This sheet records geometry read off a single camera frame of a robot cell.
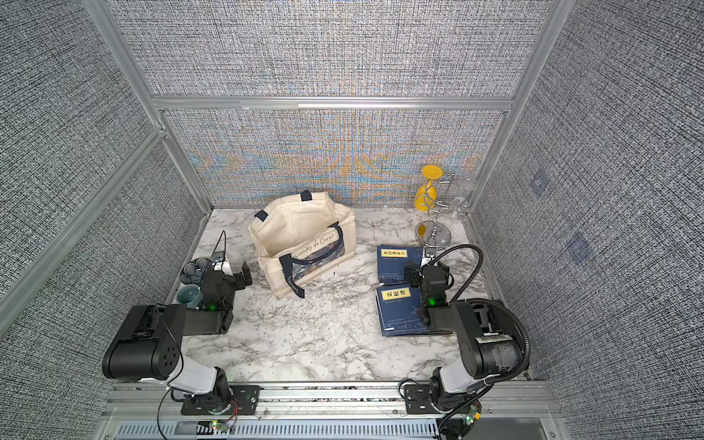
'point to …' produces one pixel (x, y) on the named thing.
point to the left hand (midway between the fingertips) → (234, 262)
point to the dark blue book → (392, 261)
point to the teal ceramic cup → (190, 294)
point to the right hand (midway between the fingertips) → (426, 254)
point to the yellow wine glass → (425, 197)
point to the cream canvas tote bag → (300, 238)
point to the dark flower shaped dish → (192, 272)
